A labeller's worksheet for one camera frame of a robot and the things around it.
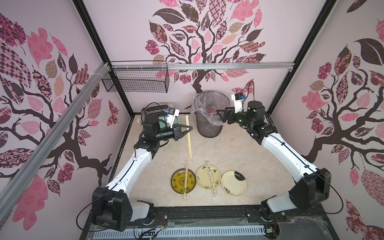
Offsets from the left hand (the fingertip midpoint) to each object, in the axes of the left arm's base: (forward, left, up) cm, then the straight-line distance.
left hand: (192, 131), depth 71 cm
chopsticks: (-11, -11, -29) cm, 33 cm away
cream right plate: (-17, -22, -29) cm, 40 cm away
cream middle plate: (-12, -6, -29) cm, 32 cm away
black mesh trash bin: (+17, -9, -21) cm, 28 cm away
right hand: (+11, -16, +4) cm, 20 cm away
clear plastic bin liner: (+34, -10, -13) cm, 38 cm away
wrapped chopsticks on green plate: (-14, +4, -29) cm, 32 cm away
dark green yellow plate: (-13, +9, -30) cm, 34 cm away
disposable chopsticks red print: (-3, +2, -2) cm, 4 cm away
